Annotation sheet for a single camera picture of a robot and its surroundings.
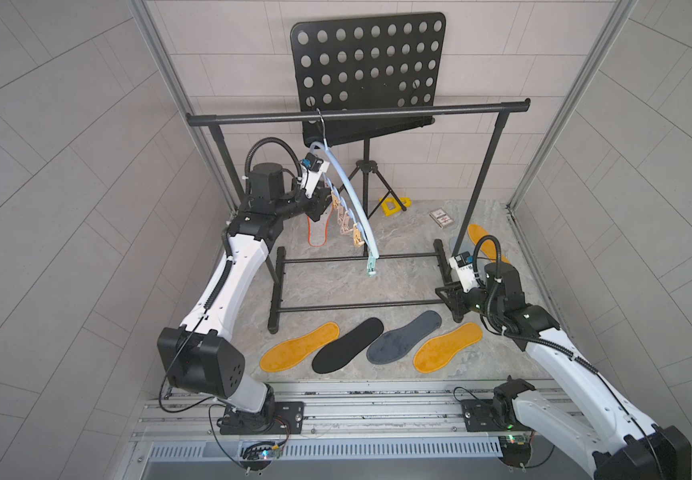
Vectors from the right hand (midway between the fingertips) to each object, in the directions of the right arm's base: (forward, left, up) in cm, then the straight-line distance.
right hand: (440, 287), depth 79 cm
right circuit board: (-34, -12, -15) cm, 39 cm away
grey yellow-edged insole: (-12, +1, -14) cm, 19 cm away
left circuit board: (-32, +46, -12) cm, 58 cm away
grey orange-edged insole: (+18, +33, +6) cm, 38 cm away
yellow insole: (-9, +40, -12) cm, 43 cm away
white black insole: (-9, +27, -14) cm, 32 cm away
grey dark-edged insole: (-9, +14, -14) cm, 22 cm away
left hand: (+18, +25, +22) cm, 38 cm away
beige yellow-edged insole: (+29, -23, -14) cm, 39 cm away
